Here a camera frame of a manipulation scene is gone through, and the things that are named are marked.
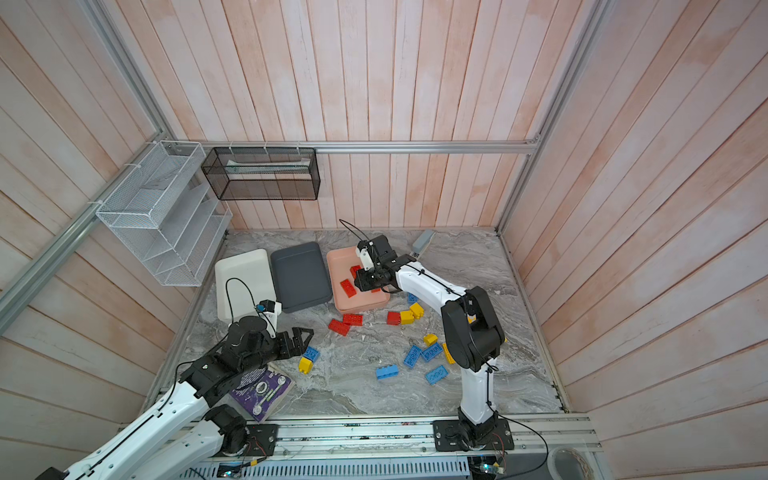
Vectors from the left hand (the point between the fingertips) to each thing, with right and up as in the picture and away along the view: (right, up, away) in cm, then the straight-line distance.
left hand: (301, 341), depth 78 cm
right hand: (+15, +15, +15) cm, 26 cm away
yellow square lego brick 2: (+33, +5, +17) cm, 38 cm away
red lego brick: (+13, +18, +15) cm, 27 cm away
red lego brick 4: (+13, +2, +16) cm, 21 cm away
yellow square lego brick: (+30, +3, +16) cm, 34 cm away
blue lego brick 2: (+31, -7, +9) cm, 33 cm away
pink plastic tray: (+6, +21, +33) cm, 40 cm away
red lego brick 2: (+10, +12, +24) cm, 28 cm away
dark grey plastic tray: (-7, +16, +26) cm, 31 cm away
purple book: (-11, -15, +1) cm, 18 cm away
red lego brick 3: (+8, 0, +15) cm, 17 cm away
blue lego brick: (+32, +9, +21) cm, 39 cm away
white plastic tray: (-11, +16, -9) cm, 22 cm away
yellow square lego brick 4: (+36, -3, +11) cm, 38 cm away
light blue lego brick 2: (+37, -12, +6) cm, 40 cm away
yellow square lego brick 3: (0, -9, +6) cm, 10 cm away
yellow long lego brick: (+34, +4, -23) cm, 41 cm away
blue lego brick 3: (+36, -6, +8) cm, 37 cm away
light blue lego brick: (+23, -10, +6) cm, 26 cm away
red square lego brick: (+26, +2, +19) cm, 32 cm away
